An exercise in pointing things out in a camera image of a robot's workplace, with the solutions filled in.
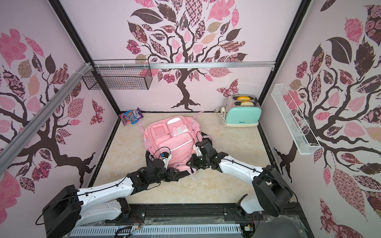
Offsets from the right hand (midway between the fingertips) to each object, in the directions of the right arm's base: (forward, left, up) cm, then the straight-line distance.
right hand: (187, 165), depth 82 cm
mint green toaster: (+36, -38, +6) cm, 53 cm away
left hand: (-4, +5, -3) cm, 7 cm away
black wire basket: (+75, +59, +10) cm, 95 cm away
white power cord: (+44, -26, -1) cm, 51 cm away
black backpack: (-4, +2, -4) cm, 6 cm away
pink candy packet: (+43, +51, -6) cm, 67 cm away
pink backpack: (+20, +9, -1) cm, 21 cm away
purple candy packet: (+49, +41, -6) cm, 64 cm away
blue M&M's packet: (+45, +46, -4) cm, 65 cm away
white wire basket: (+1, -54, +23) cm, 58 cm away
